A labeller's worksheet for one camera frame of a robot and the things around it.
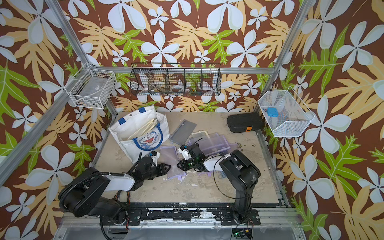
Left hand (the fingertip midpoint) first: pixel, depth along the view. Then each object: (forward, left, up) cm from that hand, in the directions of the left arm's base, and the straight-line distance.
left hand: (170, 165), depth 90 cm
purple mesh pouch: (+16, -26, +1) cm, 31 cm away
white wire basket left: (+34, +46, +32) cm, 65 cm away
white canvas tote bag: (+18, +27, +15) cm, 36 cm away
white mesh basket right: (+21, -67, +24) cm, 74 cm away
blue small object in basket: (+22, -59, +24) cm, 68 cm away
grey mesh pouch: (+26, -5, -5) cm, 27 cm away
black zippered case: (+40, -56, -5) cm, 69 cm away
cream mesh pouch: (+16, +15, +15) cm, 26 cm away
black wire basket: (+47, -2, +29) cm, 55 cm away
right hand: (+1, -4, -1) cm, 4 cm away
